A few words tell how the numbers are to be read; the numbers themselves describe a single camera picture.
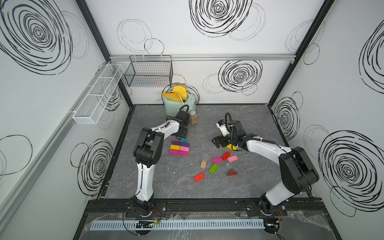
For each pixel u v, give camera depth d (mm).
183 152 937
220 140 808
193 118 1024
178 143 980
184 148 945
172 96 984
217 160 889
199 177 834
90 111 712
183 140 955
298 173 450
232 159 910
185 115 836
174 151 923
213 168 867
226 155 913
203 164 885
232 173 846
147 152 543
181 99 991
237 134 709
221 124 808
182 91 1018
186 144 963
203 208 752
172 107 1061
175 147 962
